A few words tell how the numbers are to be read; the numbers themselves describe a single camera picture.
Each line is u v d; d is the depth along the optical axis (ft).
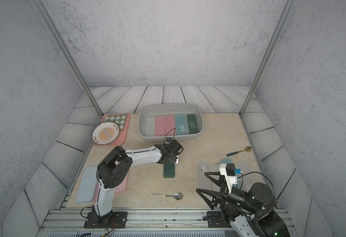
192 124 3.67
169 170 2.90
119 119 3.86
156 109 3.84
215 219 2.39
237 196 1.59
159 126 3.64
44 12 2.34
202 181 2.84
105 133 3.54
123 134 3.56
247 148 3.19
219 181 1.88
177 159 2.85
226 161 3.09
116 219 2.38
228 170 1.56
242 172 1.54
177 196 2.59
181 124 3.65
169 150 2.43
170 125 3.62
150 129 3.56
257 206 1.41
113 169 1.69
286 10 2.35
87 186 2.69
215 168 2.96
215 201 1.54
